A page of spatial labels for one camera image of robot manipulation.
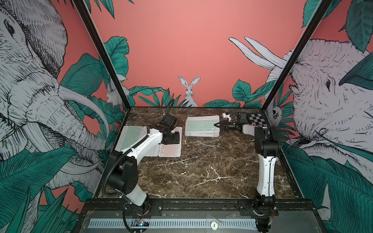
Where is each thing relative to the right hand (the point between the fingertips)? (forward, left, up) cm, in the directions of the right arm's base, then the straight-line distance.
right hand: (215, 123), depth 99 cm
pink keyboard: (-16, +30, -8) cm, 35 cm away
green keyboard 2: (-4, +63, -8) cm, 64 cm away
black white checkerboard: (+10, -34, -7) cm, 36 cm away
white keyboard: (-18, +41, -9) cm, 45 cm away
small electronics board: (-56, +41, -8) cm, 70 cm away
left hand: (-14, +26, +3) cm, 29 cm away
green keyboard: (+3, +10, -4) cm, 11 cm away
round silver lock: (-57, +5, -9) cm, 58 cm away
